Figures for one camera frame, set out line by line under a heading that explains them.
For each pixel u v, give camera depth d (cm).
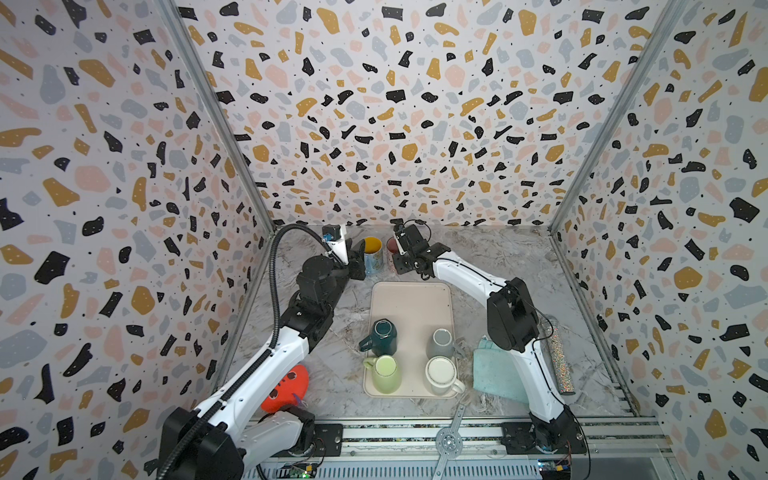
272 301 50
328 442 74
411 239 78
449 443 74
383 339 81
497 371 84
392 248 98
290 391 74
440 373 78
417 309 97
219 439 38
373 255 100
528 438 74
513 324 58
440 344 81
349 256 64
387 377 75
